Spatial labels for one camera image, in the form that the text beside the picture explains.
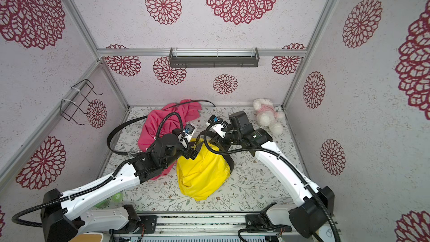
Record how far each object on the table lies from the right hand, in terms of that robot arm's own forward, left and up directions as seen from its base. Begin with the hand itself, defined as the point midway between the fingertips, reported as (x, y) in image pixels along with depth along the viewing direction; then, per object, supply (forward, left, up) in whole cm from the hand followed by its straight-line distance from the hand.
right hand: (214, 134), depth 74 cm
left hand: (-1, +9, 0) cm, 9 cm away
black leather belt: (+19, +65, -22) cm, 71 cm away
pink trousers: (+25, +30, -20) cm, 45 cm away
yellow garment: (-15, +6, -12) cm, 20 cm away
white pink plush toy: (+21, -29, -11) cm, 37 cm away
